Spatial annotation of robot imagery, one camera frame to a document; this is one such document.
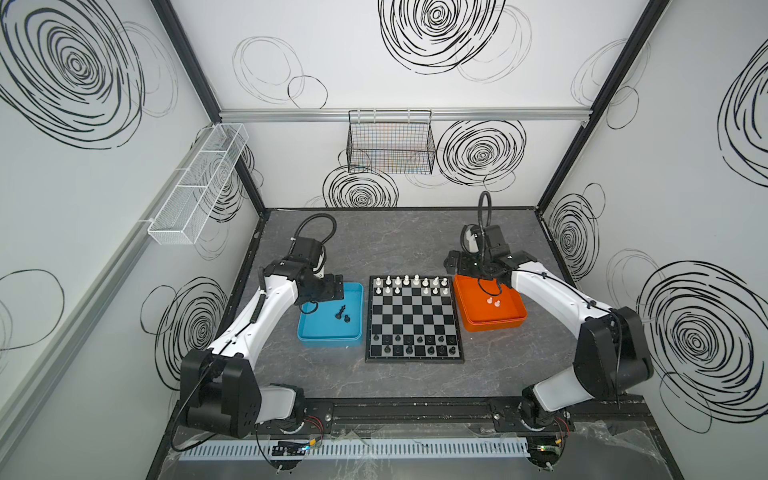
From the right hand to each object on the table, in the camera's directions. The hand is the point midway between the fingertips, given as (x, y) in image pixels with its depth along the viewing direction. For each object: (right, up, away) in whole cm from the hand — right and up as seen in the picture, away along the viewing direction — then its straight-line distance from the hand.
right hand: (452, 264), depth 88 cm
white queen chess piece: (-10, -6, +7) cm, 14 cm away
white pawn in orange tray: (+15, -13, +5) cm, 21 cm away
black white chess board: (-12, -17, +1) cm, 21 cm away
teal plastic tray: (-35, -18, +2) cm, 40 cm away
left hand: (-35, -7, -4) cm, 36 cm away
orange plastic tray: (+9, -15, +3) cm, 18 cm away
